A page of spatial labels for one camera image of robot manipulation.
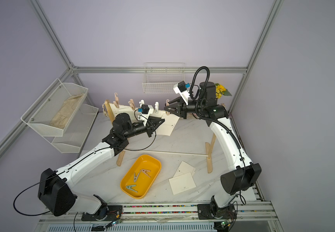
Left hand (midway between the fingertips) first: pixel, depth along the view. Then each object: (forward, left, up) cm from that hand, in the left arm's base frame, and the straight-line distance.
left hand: (162, 121), depth 69 cm
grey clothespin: (-16, +17, -33) cm, 40 cm away
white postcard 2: (-10, -12, -34) cm, 37 cm away
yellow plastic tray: (-16, +15, -35) cm, 41 cm away
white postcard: (-19, -11, -35) cm, 41 cm away
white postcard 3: (-3, -2, -1) cm, 4 cm away
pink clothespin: (-12, +12, -33) cm, 37 cm away
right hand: (+1, -2, +7) cm, 7 cm away
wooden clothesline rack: (+3, -31, -33) cm, 45 cm away
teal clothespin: (-21, +19, -33) cm, 44 cm away
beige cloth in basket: (+17, +56, -4) cm, 58 cm away
